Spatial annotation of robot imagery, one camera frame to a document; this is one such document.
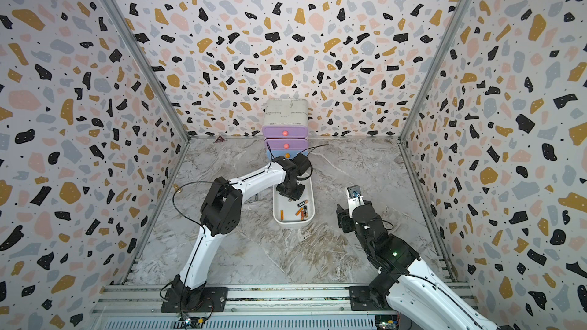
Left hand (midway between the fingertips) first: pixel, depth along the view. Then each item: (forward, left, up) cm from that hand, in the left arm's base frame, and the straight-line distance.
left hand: (297, 195), depth 97 cm
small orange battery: (-8, +7, -3) cm, 10 cm away
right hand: (-14, -18, +17) cm, 28 cm away
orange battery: (-6, -1, -2) cm, 7 cm away
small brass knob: (+5, +52, +1) cm, 52 cm away
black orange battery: (-3, -2, -2) cm, 4 cm away
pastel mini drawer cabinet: (+22, +5, +18) cm, 29 cm away
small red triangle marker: (+36, +41, -2) cm, 55 cm away
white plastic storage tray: (-7, -1, -2) cm, 7 cm away
